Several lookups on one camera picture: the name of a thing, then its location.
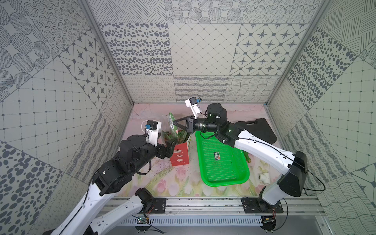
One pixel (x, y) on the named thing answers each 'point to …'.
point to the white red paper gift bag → (180, 155)
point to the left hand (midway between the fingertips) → (167, 133)
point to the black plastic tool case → (260, 129)
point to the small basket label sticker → (217, 155)
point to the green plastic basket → (220, 163)
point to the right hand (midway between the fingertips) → (174, 124)
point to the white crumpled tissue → (264, 177)
